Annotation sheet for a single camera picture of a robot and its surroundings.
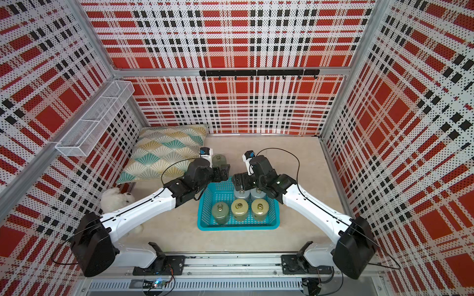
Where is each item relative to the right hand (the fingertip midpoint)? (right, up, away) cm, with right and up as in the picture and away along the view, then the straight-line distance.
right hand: (244, 177), depth 78 cm
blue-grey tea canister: (-1, -9, +7) cm, 12 cm away
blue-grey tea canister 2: (+6, -9, +7) cm, 13 cm away
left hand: (-10, +4, +3) cm, 11 cm away
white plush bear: (-52, -8, -7) cm, 53 cm away
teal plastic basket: (-11, -7, +8) cm, 15 cm away
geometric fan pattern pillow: (-43, +11, +15) cm, 46 cm away
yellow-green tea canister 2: (+7, -14, +2) cm, 16 cm away
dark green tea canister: (-11, -16, +2) cm, 19 cm away
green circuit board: (-33, -40, -9) cm, 53 cm away
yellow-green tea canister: (-2, -14, +2) cm, 14 cm away
